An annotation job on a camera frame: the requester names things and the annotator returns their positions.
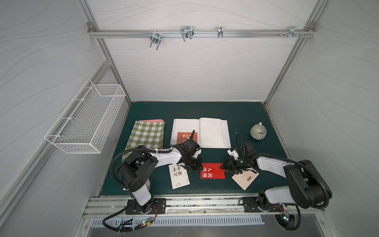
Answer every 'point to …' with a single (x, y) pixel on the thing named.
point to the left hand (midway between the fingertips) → (203, 171)
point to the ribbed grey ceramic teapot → (258, 131)
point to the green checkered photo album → (149, 133)
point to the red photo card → (212, 171)
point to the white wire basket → (85, 124)
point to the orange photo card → (181, 137)
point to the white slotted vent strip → (122, 222)
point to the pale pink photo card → (245, 179)
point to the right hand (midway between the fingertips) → (223, 168)
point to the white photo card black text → (178, 176)
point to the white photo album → (212, 133)
